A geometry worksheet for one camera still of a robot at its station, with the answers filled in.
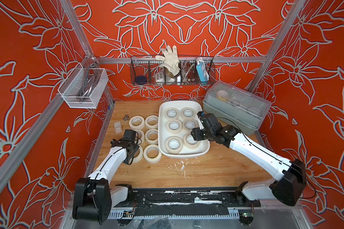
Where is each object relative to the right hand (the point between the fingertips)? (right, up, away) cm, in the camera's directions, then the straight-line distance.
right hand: (192, 132), depth 78 cm
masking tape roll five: (-25, -6, +19) cm, 32 cm away
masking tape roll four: (-38, +4, +28) cm, 48 cm away
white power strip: (-19, +35, +16) cm, 43 cm away
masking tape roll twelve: (-32, -16, +7) cm, 37 cm away
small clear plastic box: (-51, 0, +25) cm, 57 cm away
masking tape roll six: (-10, -11, +14) cm, 20 cm away
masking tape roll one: (-27, +4, +29) cm, 39 cm away
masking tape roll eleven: (+2, -11, +13) cm, 18 cm away
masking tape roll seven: (+2, +11, +31) cm, 33 cm away
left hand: (-36, -12, +8) cm, 39 cm away
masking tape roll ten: (-24, -16, +12) cm, 31 cm away
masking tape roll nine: (+2, +3, +26) cm, 26 cm away
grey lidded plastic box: (+31, +15, +16) cm, 38 cm away
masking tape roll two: (-11, +10, +32) cm, 35 cm away
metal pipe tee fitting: (-46, +7, +29) cm, 55 cm away
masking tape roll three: (-33, -6, +17) cm, 38 cm away
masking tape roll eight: (-10, +1, +24) cm, 26 cm away
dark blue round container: (-33, +35, +21) cm, 53 cm away
